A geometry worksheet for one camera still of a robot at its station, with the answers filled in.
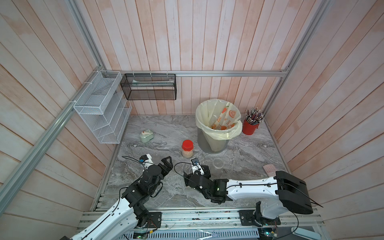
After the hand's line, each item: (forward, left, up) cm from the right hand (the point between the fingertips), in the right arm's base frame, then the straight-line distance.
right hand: (190, 170), depth 80 cm
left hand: (+2, +13, +4) cm, 13 cm away
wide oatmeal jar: (+5, -16, -1) cm, 16 cm away
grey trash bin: (+19, -11, -4) cm, 23 cm away
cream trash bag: (+34, -18, +6) cm, 39 cm away
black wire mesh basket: (+49, +28, +20) cm, 60 cm away
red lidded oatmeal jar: (+13, +2, +1) cm, 13 cm away
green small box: (+26, +31, -4) cm, 41 cm away
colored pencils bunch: (+36, -43, +5) cm, 56 cm away
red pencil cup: (+33, -40, -4) cm, 52 cm away
